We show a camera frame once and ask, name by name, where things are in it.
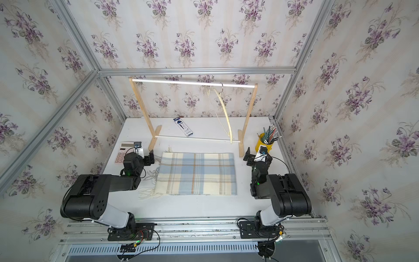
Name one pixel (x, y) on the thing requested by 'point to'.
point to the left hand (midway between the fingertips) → (147, 151)
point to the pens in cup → (268, 136)
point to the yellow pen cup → (260, 142)
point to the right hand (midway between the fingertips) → (259, 150)
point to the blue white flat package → (184, 127)
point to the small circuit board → (129, 248)
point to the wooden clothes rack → (153, 132)
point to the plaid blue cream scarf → (192, 174)
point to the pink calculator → (126, 147)
